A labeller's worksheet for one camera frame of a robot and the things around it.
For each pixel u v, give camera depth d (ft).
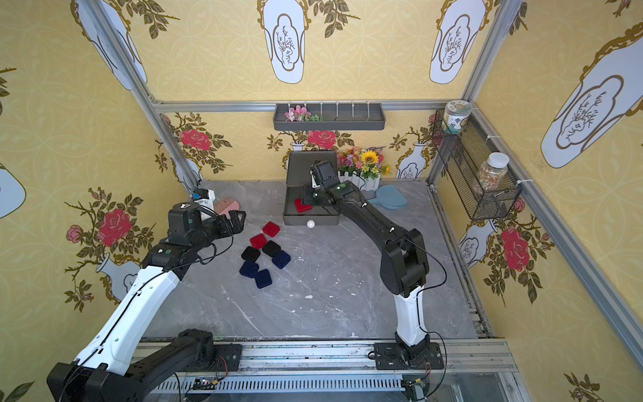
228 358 2.41
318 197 2.46
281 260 3.12
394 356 2.39
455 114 2.78
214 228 2.20
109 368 1.26
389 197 3.74
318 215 3.20
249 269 3.03
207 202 2.21
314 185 2.60
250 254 3.13
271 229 3.40
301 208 3.03
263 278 2.96
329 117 2.93
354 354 2.47
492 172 2.14
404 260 1.65
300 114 2.88
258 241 3.26
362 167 3.47
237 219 2.26
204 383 2.40
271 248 3.20
